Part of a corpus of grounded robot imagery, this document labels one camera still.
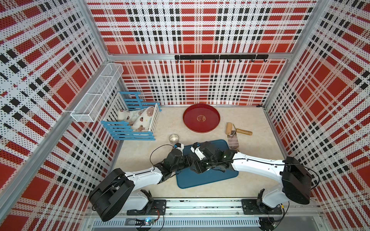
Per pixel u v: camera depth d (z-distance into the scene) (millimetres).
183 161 735
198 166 684
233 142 1018
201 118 1137
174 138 1008
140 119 1043
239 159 541
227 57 900
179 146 815
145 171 543
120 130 988
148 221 695
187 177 815
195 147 727
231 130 1037
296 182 424
